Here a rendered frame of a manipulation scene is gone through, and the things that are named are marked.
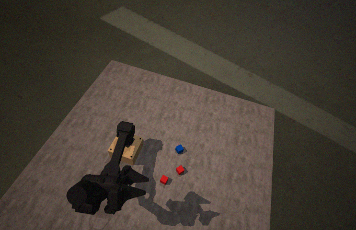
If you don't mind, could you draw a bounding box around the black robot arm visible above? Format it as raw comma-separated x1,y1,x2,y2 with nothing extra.
66,121,135,215

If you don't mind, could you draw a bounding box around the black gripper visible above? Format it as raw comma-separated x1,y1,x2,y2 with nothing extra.
96,165,149,210

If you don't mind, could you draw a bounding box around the blue cube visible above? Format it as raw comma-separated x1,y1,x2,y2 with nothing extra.
175,145,184,154

